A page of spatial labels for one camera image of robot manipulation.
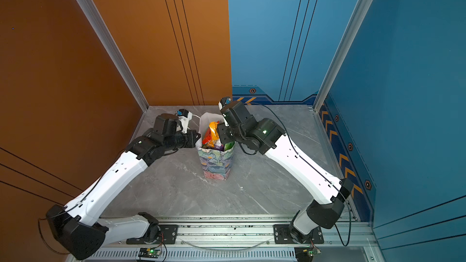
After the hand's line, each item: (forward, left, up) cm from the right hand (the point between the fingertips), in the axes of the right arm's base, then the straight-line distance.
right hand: (220, 128), depth 67 cm
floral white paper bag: (-6, +3, -16) cm, 18 cm away
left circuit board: (-35, +30, -34) cm, 57 cm away
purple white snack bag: (+1, +2, -13) cm, 13 cm away
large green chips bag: (+2, -2, -14) cm, 15 cm away
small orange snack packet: (-1, +2, +1) cm, 3 cm away
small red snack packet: (+4, +6, -10) cm, 12 cm away
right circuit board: (-35, -32, -34) cm, 59 cm away
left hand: (+3, +9, -7) cm, 12 cm away
